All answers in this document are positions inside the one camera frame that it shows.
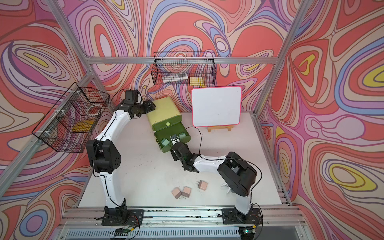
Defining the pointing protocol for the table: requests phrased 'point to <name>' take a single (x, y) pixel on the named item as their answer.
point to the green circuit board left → (122, 231)
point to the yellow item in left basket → (83, 126)
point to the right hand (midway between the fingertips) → (177, 149)
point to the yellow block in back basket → (197, 81)
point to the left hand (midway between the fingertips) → (151, 107)
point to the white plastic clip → (226, 185)
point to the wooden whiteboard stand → (228, 127)
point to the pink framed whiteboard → (216, 106)
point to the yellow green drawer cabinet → (166, 121)
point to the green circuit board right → (247, 231)
